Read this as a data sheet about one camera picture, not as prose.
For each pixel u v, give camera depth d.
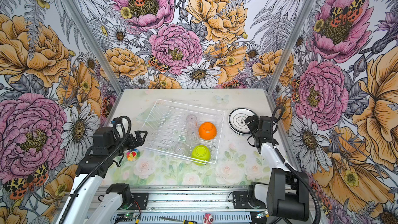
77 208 0.43
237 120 1.02
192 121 0.99
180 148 0.80
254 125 0.81
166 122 1.00
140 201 0.75
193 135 0.87
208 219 0.66
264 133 0.67
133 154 0.87
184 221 0.69
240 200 0.74
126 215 0.71
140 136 0.68
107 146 0.56
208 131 0.93
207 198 1.24
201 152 0.82
